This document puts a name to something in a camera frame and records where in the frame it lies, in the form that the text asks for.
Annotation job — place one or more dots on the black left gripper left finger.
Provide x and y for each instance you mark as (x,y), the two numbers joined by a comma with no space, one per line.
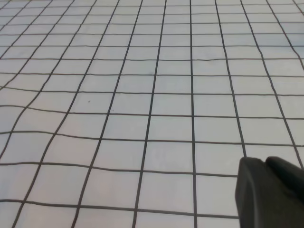
(263,201)

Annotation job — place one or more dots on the white grid-patterned table cloth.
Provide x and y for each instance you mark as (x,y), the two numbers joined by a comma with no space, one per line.
(136,113)

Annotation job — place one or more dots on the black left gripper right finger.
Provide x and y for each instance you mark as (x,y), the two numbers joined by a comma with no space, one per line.
(290,175)

